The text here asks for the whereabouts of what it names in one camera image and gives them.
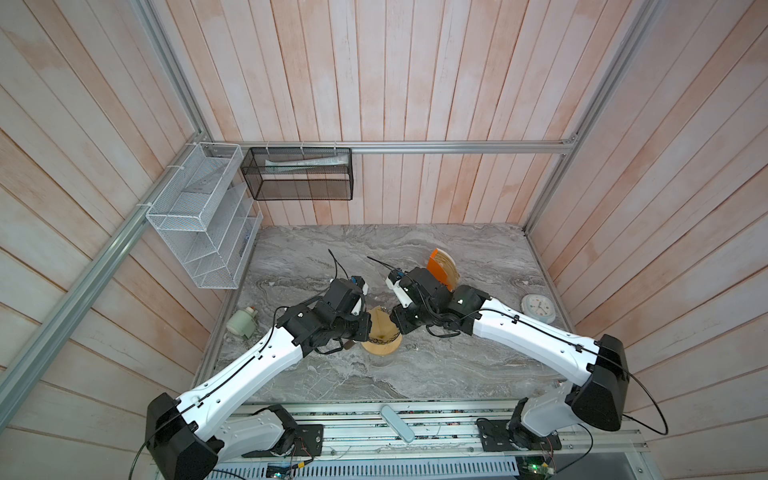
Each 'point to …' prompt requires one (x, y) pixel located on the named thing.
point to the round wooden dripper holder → (382, 349)
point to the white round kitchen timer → (539, 307)
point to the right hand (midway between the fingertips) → (392, 316)
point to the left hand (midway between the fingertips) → (367, 331)
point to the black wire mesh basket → (299, 173)
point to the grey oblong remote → (402, 429)
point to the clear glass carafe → (381, 360)
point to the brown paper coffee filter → (383, 327)
